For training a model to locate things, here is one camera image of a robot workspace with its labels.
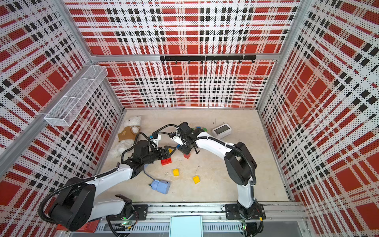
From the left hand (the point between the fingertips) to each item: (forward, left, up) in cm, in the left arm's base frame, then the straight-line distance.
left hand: (173, 149), depth 85 cm
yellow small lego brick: (-15, -13, -10) cm, 22 cm away
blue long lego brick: (+1, -2, +1) cm, 3 cm away
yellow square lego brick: (-10, -1, -10) cm, 14 cm away
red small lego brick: (0, -7, -11) cm, 13 cm away
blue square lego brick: (+24, -15, -10) cm, 30 cm away
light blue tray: (-37, -9, -7) cm, 38 cm away
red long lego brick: (-3, +6, -10) cm, 12 cm away
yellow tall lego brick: (-3, +1, +4) cm, 6 cm away
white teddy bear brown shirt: (+11, +33, -4) cm, 35 cm away
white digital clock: (+17, -31, -7) cm, 36 cm away
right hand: (+3, -8, -2) cm, 9 cm away
